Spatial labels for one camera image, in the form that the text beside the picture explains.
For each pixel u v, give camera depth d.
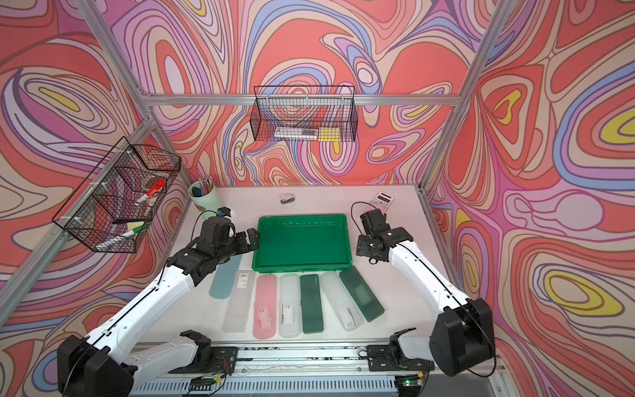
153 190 0.76
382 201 1.12
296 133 0.82
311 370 0.73
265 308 0.82
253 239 0.72
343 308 0.84
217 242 0.60
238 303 0.85
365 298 0.85
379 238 0.58
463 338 0.41
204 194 0.99
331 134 0.91
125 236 0.69
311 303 0.83
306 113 0.84
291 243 1.01
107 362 0.38
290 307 0.82
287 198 1.15
